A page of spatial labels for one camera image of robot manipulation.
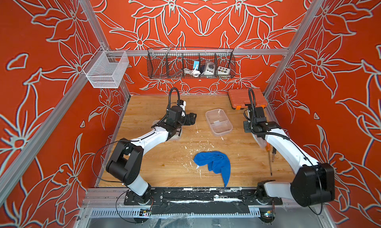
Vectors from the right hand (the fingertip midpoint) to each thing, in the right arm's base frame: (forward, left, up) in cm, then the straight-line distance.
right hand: (248, 123), depth 85 cm
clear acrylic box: (+29, +89, +18) cm, 96 cm away
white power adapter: (+28, +22, +18) cm, 40 cm away
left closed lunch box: (-16, +41, +11) cm, 45 cm away
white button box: (+30, +13, +15) cm, 36 cm away
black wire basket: (+39, +52, +16) cm, 67 cm away
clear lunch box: (+8, +14, -13) cm, 21 cm away
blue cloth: (-19, +19, -11) cm, 29 cm away
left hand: (+5, +34, +2) cm, 34 cm away
